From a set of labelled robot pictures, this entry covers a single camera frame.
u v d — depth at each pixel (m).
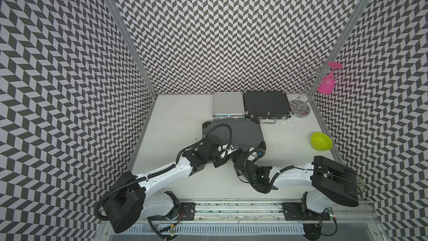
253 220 0.72
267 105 1.05
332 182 0.43
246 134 0.91
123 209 0.40
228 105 1.08
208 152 0.62
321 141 0.94
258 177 0.63
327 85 0.91
